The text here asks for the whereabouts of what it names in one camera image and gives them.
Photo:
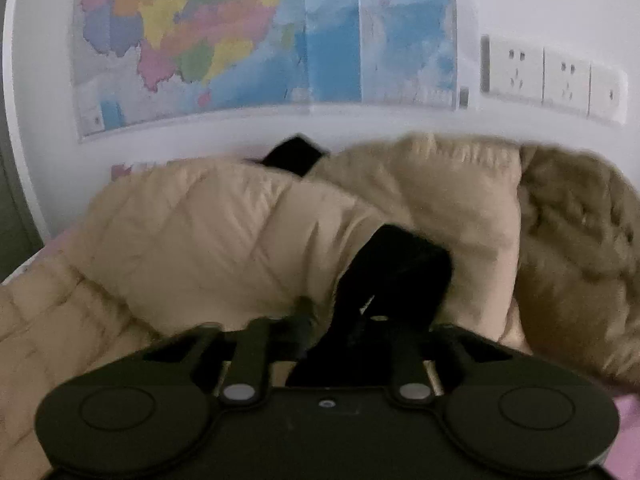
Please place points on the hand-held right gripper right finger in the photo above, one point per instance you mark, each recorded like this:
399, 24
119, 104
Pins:
407, 360

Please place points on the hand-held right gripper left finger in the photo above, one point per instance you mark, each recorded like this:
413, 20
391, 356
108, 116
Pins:
257, 355

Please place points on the beige down jacket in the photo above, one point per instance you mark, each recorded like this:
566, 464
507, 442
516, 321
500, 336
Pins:
200, 235

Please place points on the pink floral bed sheet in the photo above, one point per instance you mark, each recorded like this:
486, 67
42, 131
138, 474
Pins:
627, 425

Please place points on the grey wooden wardrobe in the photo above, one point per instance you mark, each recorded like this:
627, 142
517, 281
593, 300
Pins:
15, 185

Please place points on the white wall socket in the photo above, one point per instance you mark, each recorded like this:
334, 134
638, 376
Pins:
515, 67
566, 80
609, 94

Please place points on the colourful wall map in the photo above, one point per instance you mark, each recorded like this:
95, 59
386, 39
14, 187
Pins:
225, 35

